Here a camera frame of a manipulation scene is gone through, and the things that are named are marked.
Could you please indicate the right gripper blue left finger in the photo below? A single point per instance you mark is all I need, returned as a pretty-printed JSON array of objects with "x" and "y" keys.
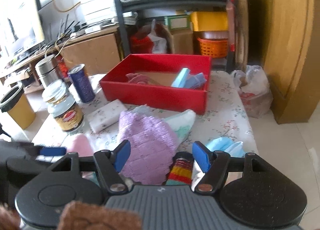
[{"x": 109, "y": 164}]

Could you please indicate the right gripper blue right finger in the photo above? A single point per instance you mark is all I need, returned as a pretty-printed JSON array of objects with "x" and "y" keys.
[{"x": 214, "y": 165}]

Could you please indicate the pink cloth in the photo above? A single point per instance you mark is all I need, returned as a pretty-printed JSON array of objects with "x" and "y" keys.
[{"x": 80, "y": 144}]

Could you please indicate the striped knitted sock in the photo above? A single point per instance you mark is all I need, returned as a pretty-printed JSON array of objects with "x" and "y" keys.
[{"x": 181, "y": 169}]

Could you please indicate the purple knitted cloth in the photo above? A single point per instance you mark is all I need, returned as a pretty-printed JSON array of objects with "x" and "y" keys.
[{"x": 153, "y": 145}]

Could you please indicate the white sponge block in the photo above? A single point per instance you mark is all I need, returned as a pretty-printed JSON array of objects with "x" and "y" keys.
[{"x": 105, "y": 116}]

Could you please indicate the white mint towel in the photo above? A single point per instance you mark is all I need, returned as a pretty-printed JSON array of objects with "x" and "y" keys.
[{"x": 181, "y": 124}]

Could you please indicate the light blue face masks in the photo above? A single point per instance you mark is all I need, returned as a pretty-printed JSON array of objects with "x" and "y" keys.
[{"x": 235, "y": 149}]

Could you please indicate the floral tablecloth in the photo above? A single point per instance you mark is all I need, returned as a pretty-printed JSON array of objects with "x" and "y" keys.
[{"x": 225, "y": 116}]

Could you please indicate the Moccona glass coffee jar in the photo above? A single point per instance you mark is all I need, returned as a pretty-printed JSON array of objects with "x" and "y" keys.
[{"x": 62, "y": 106}]

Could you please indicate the blue drink can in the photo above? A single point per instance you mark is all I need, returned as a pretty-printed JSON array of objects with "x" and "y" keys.
[{"x": 81, "y": 82}]

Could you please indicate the white plastic bag on floor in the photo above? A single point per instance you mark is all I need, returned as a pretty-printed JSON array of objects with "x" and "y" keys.
[{"x": 254, "y": 90}]

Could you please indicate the yellow trash bin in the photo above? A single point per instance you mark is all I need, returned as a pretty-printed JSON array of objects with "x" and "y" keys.
[{"x": 17, "y": 106}]

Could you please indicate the red cardboard box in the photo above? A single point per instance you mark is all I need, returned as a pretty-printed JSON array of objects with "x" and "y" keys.
[{"x": 115, "y": 83}]

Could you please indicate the wooden tv stand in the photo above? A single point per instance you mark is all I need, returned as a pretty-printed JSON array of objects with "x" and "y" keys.
[{"x": 99, "y": 51}]

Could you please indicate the stainless steel canister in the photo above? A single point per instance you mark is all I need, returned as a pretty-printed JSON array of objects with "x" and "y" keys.
[{"x": 48, "y": 70}]

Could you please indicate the orange plastic basket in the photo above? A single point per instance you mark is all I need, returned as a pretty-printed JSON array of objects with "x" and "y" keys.
[{"x": 215, "y": 48}]

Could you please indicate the red white plastic bag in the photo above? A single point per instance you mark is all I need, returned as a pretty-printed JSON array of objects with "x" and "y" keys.
[{"x": 149, "y": 39}]

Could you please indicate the brown cardboard box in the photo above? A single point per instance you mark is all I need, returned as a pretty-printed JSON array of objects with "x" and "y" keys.
[{"x": 179, "y": 41}]

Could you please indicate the yellow box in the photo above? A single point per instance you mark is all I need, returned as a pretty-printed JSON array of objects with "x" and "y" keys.
[{"x": 209, "y": 21}]

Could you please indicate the green framed box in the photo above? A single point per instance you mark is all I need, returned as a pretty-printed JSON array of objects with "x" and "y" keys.
[{"x": 177, "y": 22}]

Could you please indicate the television screen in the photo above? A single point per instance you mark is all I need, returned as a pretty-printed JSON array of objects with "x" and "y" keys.
[{"x": 21, "y": 27}]

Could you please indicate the black metal shelving rack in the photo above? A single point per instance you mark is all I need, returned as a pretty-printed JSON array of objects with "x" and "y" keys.
[{"x": 123, "y": 7}]

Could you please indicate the wooden cabinet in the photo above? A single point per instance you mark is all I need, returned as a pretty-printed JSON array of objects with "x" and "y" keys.
[{"x": 285, "y": 35}]

